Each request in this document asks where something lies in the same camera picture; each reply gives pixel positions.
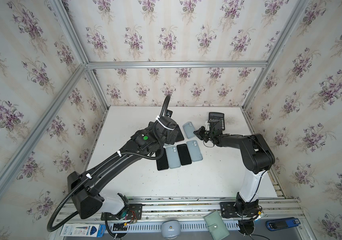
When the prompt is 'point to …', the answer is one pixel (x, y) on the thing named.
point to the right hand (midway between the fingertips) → (192, 132)
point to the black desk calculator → (219, 116)
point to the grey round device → (170, 229)
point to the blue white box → (82, 230)
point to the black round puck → (246, 227)
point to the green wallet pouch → (216, 225)
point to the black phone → (178, 135)
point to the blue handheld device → (282, 223)
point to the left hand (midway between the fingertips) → (165, 127)
